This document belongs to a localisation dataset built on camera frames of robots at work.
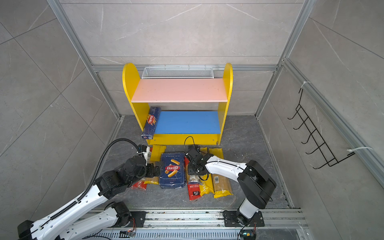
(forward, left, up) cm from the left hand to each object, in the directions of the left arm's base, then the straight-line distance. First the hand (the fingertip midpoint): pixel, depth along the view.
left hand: (156, 160), depth 74 cm
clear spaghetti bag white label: (-7, -19, -11) cm, 23 cm away
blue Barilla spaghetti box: (+33, +6, -1) cm, 33 cm away
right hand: (+1, -18, -16) cm, 24 cm away
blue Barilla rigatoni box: (-2, -7, -14) cm, 16 cm away
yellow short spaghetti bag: (-10, -26, -15) cm, 32 cm away
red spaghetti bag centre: (-10, -19, -16) cm, 27 cm away
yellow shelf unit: (+52, -19, -15) cm, 57 cm away
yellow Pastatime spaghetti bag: (+15, -28, -18) cm, 36 cm away
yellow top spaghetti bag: (-9, -34, -14) cm, 38 cm away
